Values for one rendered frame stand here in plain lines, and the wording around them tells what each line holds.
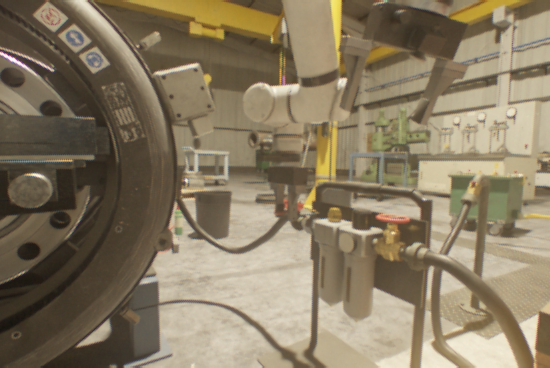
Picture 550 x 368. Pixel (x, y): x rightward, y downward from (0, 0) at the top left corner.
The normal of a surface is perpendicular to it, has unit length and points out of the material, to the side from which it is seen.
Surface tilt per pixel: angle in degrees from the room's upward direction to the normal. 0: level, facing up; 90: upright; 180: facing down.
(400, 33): 113
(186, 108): 90
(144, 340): 90
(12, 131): 90
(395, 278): 90
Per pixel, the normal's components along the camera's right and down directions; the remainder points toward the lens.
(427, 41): 0.01, 0.76
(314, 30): 0.06, 0.57
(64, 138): 0.55, 0.07
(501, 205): -0.80, 0.03
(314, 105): -0.41, 0.61
